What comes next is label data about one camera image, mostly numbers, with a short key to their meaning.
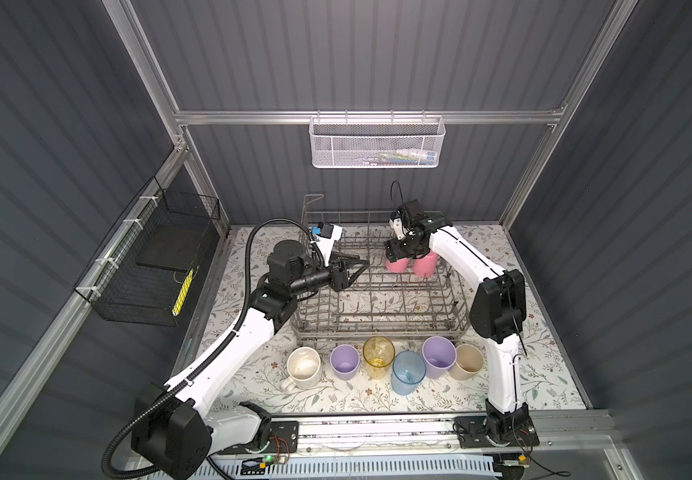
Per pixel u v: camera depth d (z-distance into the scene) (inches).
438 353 32.2
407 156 36.0
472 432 28.7
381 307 38.5
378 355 33.2
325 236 24.3
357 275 26.2
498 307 23.4
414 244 32.4
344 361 33.2
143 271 28.2
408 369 33.1
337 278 24.5
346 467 27.8
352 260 27.9
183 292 27.3
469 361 32.7
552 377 32.7
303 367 33.0
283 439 28.4
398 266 37.7
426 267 37.7
